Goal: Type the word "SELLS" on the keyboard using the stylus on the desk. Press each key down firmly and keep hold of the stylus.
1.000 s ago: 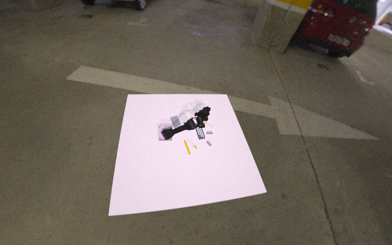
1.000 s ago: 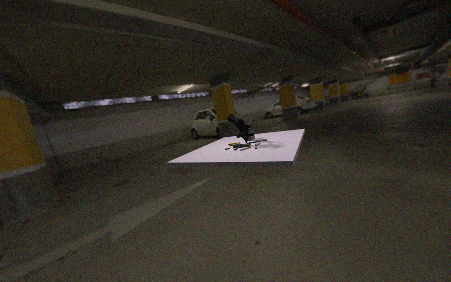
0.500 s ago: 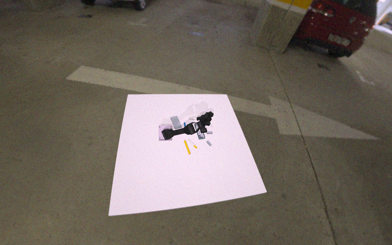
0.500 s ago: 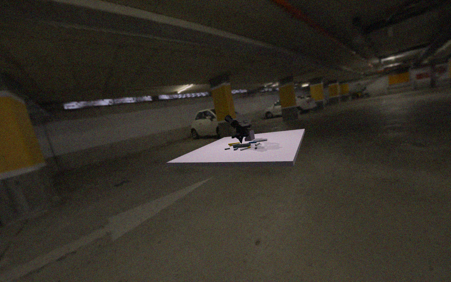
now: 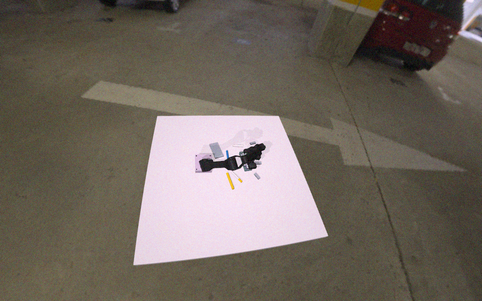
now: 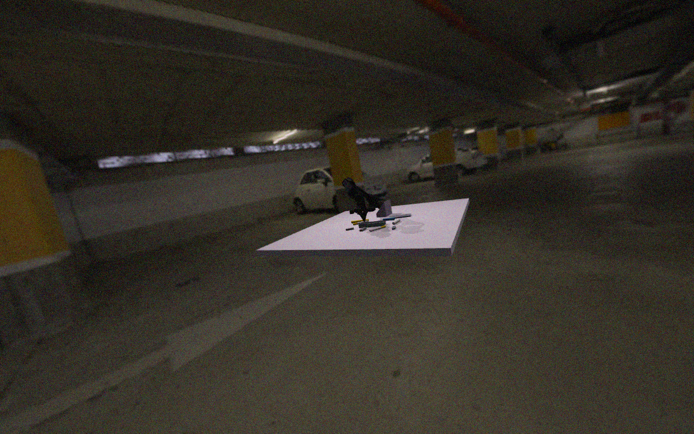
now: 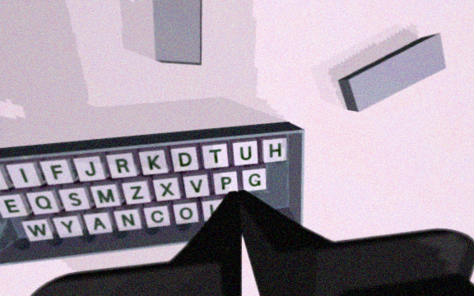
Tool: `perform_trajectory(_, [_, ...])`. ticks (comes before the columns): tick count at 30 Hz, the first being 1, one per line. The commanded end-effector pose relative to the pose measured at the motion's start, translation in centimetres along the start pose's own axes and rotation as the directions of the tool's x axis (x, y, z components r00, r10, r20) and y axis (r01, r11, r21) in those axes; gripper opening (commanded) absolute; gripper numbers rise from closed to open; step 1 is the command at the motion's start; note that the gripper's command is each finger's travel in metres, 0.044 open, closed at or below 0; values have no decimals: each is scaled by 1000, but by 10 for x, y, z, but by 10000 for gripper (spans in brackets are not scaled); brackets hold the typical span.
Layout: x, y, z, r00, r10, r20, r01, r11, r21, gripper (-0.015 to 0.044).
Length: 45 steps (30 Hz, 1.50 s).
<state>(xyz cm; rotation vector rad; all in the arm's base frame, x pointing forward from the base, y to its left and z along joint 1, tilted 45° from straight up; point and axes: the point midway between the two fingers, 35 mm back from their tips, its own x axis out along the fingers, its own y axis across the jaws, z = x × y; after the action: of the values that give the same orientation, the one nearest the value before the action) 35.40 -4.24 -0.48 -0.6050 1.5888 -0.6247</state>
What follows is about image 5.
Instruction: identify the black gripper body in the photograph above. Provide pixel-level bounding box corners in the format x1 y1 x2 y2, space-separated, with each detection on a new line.
243 149 257 169

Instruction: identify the keyboard with white letter keys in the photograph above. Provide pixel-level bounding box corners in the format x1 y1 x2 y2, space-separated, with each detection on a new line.
239 151 252 171

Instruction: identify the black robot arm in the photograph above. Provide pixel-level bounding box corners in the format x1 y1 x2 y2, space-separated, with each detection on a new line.
199 143 266 172

